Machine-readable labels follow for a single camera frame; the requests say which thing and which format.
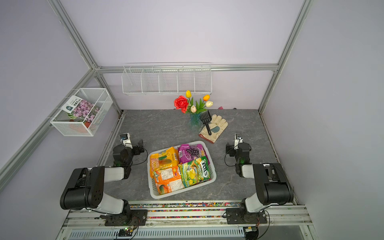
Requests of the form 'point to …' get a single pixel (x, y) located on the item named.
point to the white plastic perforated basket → (152, 189)
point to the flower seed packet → (81, 108)
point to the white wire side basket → (67, 124)
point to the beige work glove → (217, 126)
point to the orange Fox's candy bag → (168, 179)
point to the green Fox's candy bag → (195, 171)
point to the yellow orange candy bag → (163, 159)
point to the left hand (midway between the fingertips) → (135, 141)
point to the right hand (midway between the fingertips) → (235, 141)
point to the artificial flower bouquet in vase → (187, 105)
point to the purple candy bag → (187, 153)
